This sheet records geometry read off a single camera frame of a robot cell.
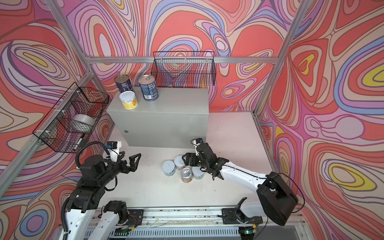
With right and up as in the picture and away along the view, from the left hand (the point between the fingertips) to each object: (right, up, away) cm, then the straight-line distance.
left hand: (133, 153), depth 70 cm
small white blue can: (+31, -14, +13) cm, 36 cm away
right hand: (+26, -7, +14) cm, 30 cm away
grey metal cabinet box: (+17, +18, +37) cm, 45 cm away
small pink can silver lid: (+25, -15, +14) cm, 32 cm away
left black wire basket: (-35, +14, +5) cm, 38 cm away
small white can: (+14, -12, +16) cm, 24 cm away
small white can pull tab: (+22, -8, +16) cm, 29 cm away
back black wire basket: (+23, +51, +28) cm, 62 cm away
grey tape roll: (-25, +14, +1) cm, 29 cm away
